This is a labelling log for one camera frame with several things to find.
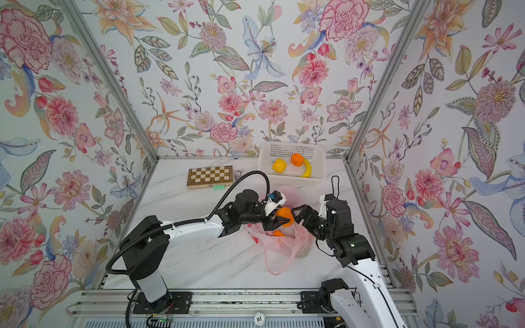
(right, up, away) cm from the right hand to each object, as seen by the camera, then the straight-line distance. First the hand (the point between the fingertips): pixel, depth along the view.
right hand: (297, 212), depth 74 cm
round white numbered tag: (-14, -33, -8) cm, 37 cm away
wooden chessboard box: (-42, +13, +36) cm, 57 cm away
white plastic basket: (+16, +28, +42) cm, 53 cm away
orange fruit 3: (-6, -11, +12) cm, 17 cm away
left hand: (-3, -1, +3) cm, 4 cm away
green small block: (-35, +8, +32) cm, 49 cm away
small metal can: (-26, +15, +35) cm, 46 cm away
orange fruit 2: (-4, -1, +2) cm, 4 cm away
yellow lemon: (-3, +19, +36) cm, 41 cm away
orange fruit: (+7, +23, +41) cm, 47 cm away
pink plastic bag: (-4, -13, +5) cm, 15 cm away
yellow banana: (+13, +16, +38) cm, 43 cm away
